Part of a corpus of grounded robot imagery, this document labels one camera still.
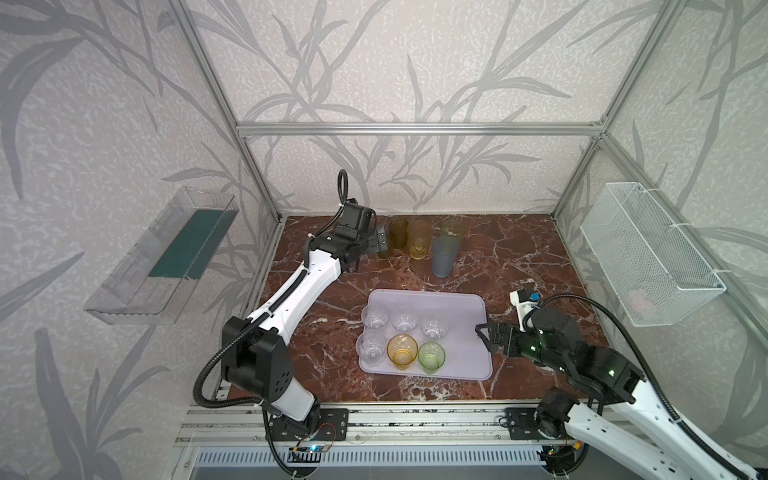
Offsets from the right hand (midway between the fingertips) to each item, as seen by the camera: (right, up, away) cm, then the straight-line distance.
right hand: (487, 320), depth 72 cm
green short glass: (-13, -14, +13) cm, 23 cm away
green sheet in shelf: (-66, +18, -7) cm, 69 cm away
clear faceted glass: (-20, -4, +15) cm, 25 cm away
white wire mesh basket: (+34, +13, -9) cm, 37 cm away
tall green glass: (-1, +25, +48) cm, 54 cm away
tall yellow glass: (-15, +20, +30) cm, 39 cm away
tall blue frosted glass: (-7, +15, +29) cm, 33 cm away
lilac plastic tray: (-3, -14, +13) cm, 19 cm away
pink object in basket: (+39, +4, +3) cm, 39 cm away
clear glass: (-11, -7, +17) cm, 21 cm away
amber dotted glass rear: (-22, +22, +33) cm, 46 cm away
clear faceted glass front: (-30, -12, +13) cm, 35 cm away
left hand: (-29, +23, +12) cm, 39 cm away
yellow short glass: (-21, -12, +13) cm, 27 cm away
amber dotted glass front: (-27, +14, +37) cm, 48 cm away
